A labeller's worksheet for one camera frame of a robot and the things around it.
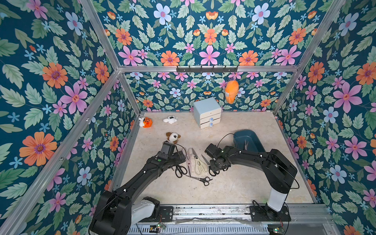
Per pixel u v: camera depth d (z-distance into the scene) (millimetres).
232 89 958
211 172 877
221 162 652
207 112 996
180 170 884
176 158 772
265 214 649
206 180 846
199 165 906
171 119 1110
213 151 719
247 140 1020
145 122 1075
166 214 735
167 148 663
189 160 930
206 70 932
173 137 1012
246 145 990
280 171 473
